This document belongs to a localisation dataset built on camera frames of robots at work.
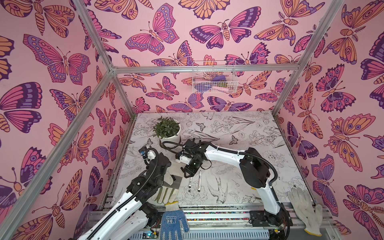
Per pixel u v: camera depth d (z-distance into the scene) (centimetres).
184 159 81
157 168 52
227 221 74
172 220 73
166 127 88
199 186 84
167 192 82
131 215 49
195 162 76
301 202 78
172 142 75
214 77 97
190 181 85
